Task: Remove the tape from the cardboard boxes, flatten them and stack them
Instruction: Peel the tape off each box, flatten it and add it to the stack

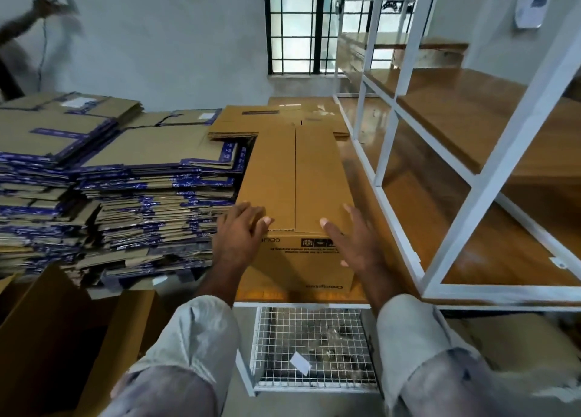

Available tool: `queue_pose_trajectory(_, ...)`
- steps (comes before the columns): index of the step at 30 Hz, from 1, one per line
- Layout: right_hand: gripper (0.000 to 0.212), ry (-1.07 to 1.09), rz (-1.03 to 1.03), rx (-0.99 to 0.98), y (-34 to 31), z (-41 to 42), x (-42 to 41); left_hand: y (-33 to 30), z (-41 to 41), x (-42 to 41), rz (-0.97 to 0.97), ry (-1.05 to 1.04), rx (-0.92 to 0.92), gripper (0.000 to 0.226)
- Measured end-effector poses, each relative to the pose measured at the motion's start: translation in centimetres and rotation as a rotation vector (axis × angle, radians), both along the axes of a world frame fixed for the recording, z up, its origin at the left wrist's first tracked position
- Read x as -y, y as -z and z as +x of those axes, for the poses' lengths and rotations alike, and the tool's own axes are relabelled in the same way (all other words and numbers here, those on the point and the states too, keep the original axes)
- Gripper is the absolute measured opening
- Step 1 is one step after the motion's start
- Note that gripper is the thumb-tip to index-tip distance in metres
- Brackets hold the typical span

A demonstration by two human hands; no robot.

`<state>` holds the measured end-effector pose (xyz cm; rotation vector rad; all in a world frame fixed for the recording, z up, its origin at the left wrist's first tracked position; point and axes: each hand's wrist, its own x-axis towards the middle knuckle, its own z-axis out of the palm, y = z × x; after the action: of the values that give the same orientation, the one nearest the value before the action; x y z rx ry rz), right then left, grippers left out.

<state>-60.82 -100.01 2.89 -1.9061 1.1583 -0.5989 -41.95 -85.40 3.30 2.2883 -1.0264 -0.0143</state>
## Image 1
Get person's left hand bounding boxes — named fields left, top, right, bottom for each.
left=213, top=201, right=274, bottom=272

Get person's right hand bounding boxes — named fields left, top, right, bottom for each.
left=320, top=203, right=387, bottom=277

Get assembled boxes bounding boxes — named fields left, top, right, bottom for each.
left=0, top=265, right=174, bottom=417

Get person's right forearm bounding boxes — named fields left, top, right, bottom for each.
left=358, top=260, right=410, bottom=318

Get person's left forearm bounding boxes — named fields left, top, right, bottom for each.
left=195, top=260, right=251, bottom=309

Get person's light grey shirt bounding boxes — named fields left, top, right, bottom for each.
left=100, top=294, right=581, bottom=417

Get crumpled tape scraps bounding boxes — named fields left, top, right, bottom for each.
left=295, top=329, right=359, bottom=363

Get white paper tag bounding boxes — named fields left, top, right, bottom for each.
left=289, top=352, right=313, bottom=377

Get wooden table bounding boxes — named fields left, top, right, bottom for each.
left=234, top=97, right=581, bottom=397

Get white metal shelf rack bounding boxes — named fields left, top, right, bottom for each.
left=334, top=0, right=581, bottom=306

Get black framed window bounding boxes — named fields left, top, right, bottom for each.
left=264, top=0, right=428, bottom=75

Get white wire mesh cage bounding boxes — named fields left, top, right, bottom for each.
left=238, top=305, right=382, bottom=395

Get thin wall cable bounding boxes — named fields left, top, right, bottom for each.
left=34, top=3, right=48, bottom=95

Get white wall device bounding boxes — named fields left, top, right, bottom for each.
left=514, top=0, right=555, bottom=30

